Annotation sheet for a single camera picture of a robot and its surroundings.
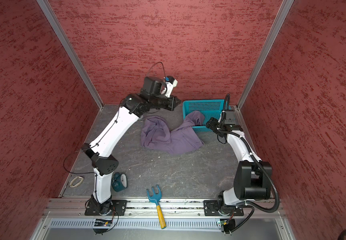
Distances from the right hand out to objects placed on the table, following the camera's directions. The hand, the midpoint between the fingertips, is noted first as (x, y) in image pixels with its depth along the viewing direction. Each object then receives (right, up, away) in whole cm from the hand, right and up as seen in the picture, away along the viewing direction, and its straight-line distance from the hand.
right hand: (209, 127), depth 89 cm
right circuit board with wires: (+6, -47, -18) cm, 50 cm away
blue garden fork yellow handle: (-31, -36, -13) cm, 49 cm away
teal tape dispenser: (-50, -27, -14) cm, 58 cm away
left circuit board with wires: (-57, -47, -16) cm, 76 cm away
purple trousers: (-35, -5, +12) cm, 37 cm away
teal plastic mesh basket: (+10, +14, +37) cm, 41 cm away
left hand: (-18, +12, -17) cm, 28 cm away
